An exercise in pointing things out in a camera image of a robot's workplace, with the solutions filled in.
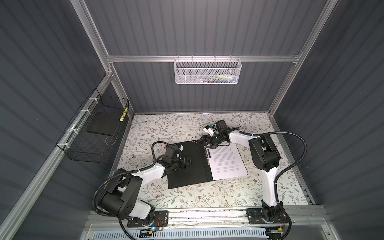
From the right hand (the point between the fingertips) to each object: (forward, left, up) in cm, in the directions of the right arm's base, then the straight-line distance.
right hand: (202, 146), depth 96 cm
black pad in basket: (-3, +50, +27) cm, 57 cm away
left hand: (-11, +9, -1) cm, 14 cm away
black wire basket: (-11, +54, +26) cm, 61 cm away
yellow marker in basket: (+2, +44, +25) cm, 50 cm away
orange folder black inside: (-15, +2, -6) cm, 17 cm away
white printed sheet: (-9, -15, -5) cm, 18 cm away
